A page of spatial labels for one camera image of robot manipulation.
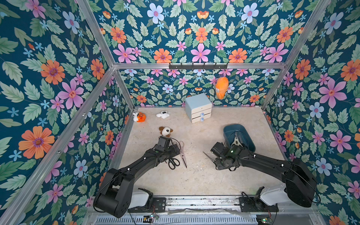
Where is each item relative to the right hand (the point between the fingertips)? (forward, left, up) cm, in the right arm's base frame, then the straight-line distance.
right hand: (221, 164), depth 83 cm
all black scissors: (+2, +30, -4) cm, 30 cm away
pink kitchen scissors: (+16, +26, -5) cm, 31 cm away
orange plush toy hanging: (+48, -2, +22) cm, 53 cm away
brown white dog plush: (+24, +38, -1) cm, 45 cm away
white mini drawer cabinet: (+39, +15, +10) cm, 43 cm away
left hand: (+8, +28, +1) cm, 29 cm away
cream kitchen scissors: (+18, -13, -3) cm, 22 cm away
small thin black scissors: (+3, +6, +1) cm, 7 cm away
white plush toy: (+40, +42, 0) cm, 58 cm away
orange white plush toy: (+36, +59, +1) cm, 69 cm away
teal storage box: (+26, -12, -2) cm, 29 cm away
